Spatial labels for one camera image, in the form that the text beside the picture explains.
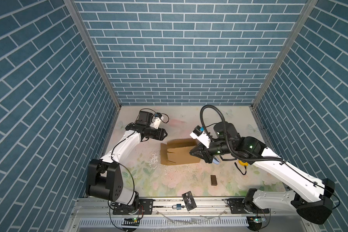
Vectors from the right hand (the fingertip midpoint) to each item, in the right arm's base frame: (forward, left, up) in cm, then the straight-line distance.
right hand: (189, 150), depth 63 cm
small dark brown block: (-2, -15, -29) cm, 33 cm away
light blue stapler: (+9, -17, -28) cm, 34 cm away
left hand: (+18, +16, -13) cm, 28 cm away
